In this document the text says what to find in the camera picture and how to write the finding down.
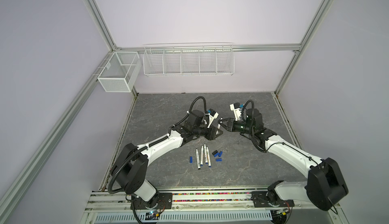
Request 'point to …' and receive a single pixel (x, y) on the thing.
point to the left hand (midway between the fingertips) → (220, 133)
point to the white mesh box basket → (122, 73)
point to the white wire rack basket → (189, 59)
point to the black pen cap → (215, 152)
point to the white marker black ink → (205, 154)
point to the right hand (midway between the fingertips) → (218, 122)
